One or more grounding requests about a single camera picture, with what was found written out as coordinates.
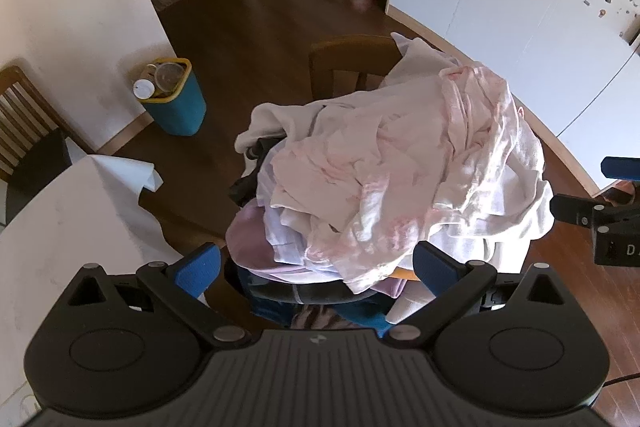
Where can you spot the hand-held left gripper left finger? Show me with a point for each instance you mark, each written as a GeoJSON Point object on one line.
{"type": "Point", "coordinates": [199, 268]}

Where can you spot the lavender garment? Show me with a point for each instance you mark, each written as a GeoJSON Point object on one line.
{"type": "Point", "coordinates": [250, 242]}

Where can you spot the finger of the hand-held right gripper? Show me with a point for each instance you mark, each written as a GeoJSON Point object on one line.
{"type": "Point", "coordinates": [575, 208]}
{"type": "Point", "coordinates": [620, 168]}

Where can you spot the white garment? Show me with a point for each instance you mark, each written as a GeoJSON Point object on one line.
{"type": "Point", "coordinates": [300, 119]}

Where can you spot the wooden slatted chair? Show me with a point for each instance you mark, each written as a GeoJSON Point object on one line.
{"type": "Point", "coordinates": [25, 117]}

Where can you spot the blue jeans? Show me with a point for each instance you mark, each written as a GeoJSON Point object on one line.
{"type": "Point", "coordinates": [270, 309]}

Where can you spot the blue bin with yellow rim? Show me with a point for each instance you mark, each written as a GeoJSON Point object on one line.
{"type": "Point", "coordinates": [175, 112]}

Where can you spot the black garment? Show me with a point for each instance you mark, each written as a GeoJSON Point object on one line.
{"type": "Point", "coordinates": [245, 187]}

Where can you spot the white capped bottle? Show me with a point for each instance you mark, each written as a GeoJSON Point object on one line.
{"type": "Point", "coordinates": [143, 88]}

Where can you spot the clear plastic cup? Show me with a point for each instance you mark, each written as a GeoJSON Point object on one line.
{"type": "Point", "coordinates": [167, 76]}

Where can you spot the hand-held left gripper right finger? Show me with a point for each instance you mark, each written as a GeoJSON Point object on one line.
{"type": "Point", "coordinates": [434, 269]}

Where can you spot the pink and white cloth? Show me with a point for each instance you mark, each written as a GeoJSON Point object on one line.
{"type": "Point", "coordinates": [400, 167]}

